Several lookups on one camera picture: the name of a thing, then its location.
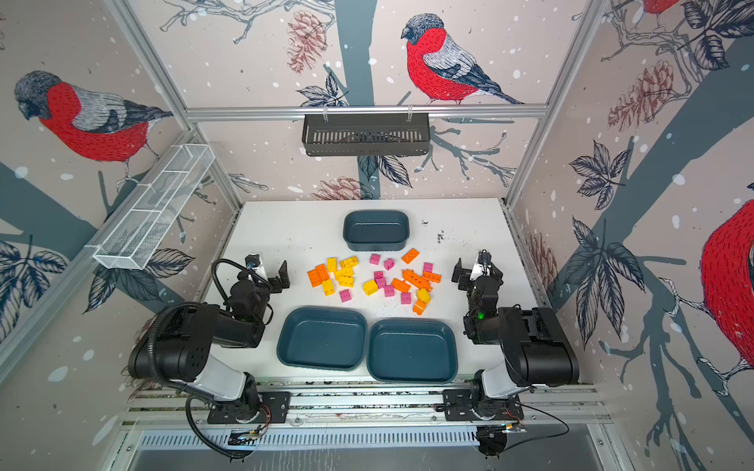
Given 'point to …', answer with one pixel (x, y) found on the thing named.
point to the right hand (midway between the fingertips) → (476, 264)
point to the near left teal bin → (323, 339)
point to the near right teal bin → (412, 350)
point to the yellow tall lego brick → (332, 264)
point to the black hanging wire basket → (365, 136)
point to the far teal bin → (376, 230)
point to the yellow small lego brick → (423, 295)
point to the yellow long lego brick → (350, 263)
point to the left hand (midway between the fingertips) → (268, 262)
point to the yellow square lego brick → (370, 287)
